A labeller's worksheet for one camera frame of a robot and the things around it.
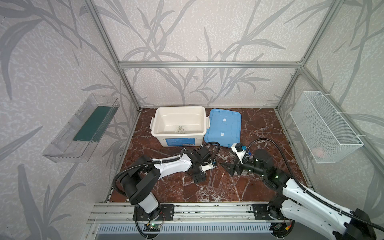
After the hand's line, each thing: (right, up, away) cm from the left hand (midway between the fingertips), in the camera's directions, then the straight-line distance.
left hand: (201, 167), depth 87 cm
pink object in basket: (+58, +13, -15) cm, 61 cm away
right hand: (+13, +12, -12) cm, 21 cm away
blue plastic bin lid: (+17, +23, +21) cm, 35 cm away
